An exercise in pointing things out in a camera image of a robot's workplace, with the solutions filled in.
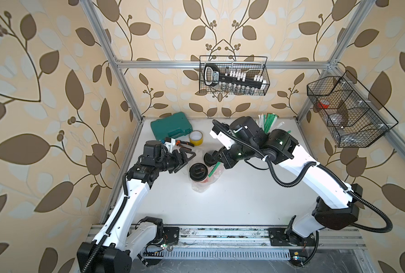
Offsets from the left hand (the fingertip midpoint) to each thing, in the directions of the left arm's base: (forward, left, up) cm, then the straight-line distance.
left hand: (189, 156), depth 73 cm
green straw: (-6, -11, -1) cm, 12 cm away
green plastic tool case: (+36, +14, -20) cm, 44 cm away
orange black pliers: (+25, +11, -23) cm, 36 cm away
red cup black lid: (-4, -4, -7) cm, 9 cm away
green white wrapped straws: (+28, -43, -7) cm, 51 cm away
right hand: (-6, -10, +8) cm, 14 cm away
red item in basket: (+25, -64, +8) cm, 69 cm away
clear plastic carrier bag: (-10, -6, -10) cm, 15 cm away
